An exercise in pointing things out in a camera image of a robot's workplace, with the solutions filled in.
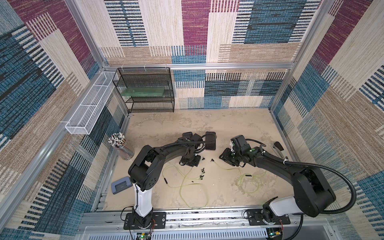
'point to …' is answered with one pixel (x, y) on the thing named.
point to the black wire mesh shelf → (144, 77)
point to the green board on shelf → (148, 91)
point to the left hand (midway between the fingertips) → (195, 165)
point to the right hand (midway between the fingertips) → (222, 160)
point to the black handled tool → (278, 148)
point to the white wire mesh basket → (83, 119)
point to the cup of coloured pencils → (118, 140)
